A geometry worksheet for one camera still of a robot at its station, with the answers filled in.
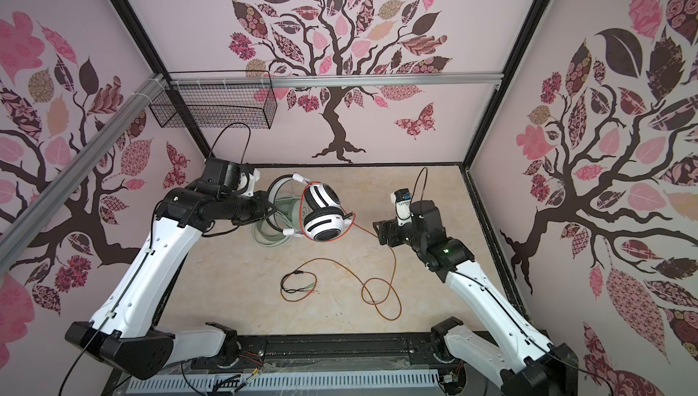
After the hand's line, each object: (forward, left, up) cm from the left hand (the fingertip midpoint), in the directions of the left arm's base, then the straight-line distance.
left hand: (274, 213), depth 70 cm
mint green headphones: (-6, -2, +2) cm, 7 cm away
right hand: (+2, -30, -6) cm, 31 cm away
